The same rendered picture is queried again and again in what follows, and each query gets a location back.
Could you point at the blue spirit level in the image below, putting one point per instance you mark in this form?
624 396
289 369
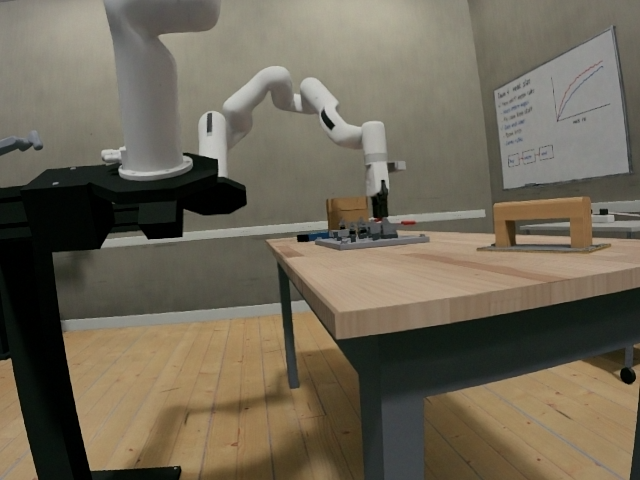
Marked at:
312 236

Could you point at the small brown cardboard box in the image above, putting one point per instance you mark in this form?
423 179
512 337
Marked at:
350 209

